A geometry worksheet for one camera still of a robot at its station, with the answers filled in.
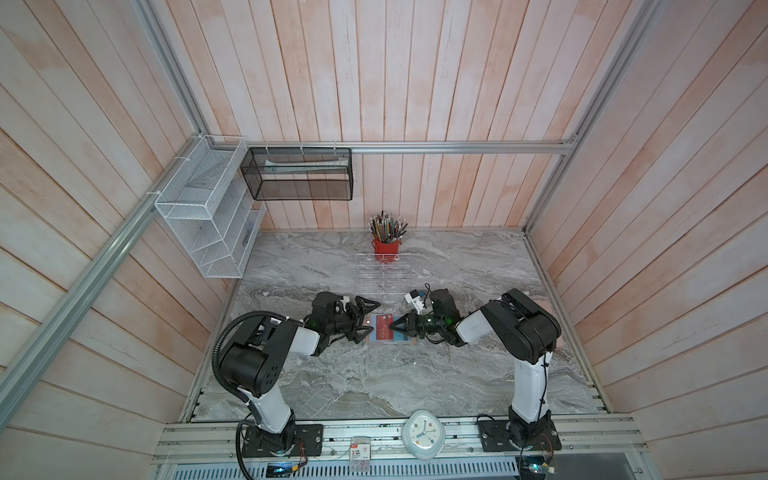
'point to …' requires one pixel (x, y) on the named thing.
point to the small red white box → (360, 454)
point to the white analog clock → (423, 434)
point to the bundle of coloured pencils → (387, 228)
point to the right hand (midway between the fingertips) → (391, 327)
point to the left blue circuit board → (279, 470)
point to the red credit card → (383, 330)
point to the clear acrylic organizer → (383, 273)
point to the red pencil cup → (387, 252)
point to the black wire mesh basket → (299, 173)
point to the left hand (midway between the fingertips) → (378, 319)
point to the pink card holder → (414, 340)
